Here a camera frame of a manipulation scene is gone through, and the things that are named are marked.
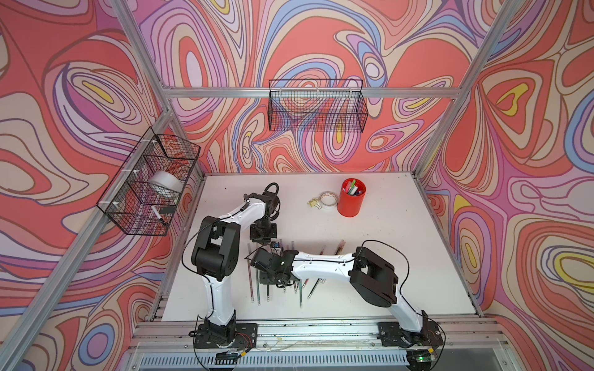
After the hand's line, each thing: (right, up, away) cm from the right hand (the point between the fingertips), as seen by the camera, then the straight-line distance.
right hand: (268, 283), depth 85 cm
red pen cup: (+35, +32, +15) cm, 49 cm away
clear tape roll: (+26, +31, +23) cm, 46 cm away
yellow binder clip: (+19, +30, +22) cm, 41 cm away
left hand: (0, +14, +8) cm, 16 cm away
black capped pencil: (+17, -1, -2) cm, 17 cm away
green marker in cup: (+35, +38, +13) cm, 54 cm away
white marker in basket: (-35, +28, -12) cm, 46 cm away
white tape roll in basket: (-31, +38, -11) cm, 51 cm away
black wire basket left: (-42, +34, -7) cm, 55 cm away
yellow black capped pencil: (+29, +13, +8) cm, 33 cm away
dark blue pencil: (+1, -1, -6) cm, 6 cm away
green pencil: (-3, -2, -3) cm, 5 cm away
